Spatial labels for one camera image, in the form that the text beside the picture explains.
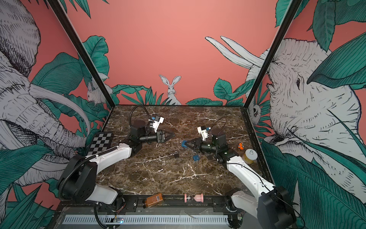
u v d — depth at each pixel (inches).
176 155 36.6
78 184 16.8
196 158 35.6
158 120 29.4
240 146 37.5
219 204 29.2
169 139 29.0
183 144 29.2
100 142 37.3
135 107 48.1
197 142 26.6
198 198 29.3
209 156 36.6
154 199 28.7
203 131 28.9
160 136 28.2
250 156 34.7
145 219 27.6
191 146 28.7
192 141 28.6
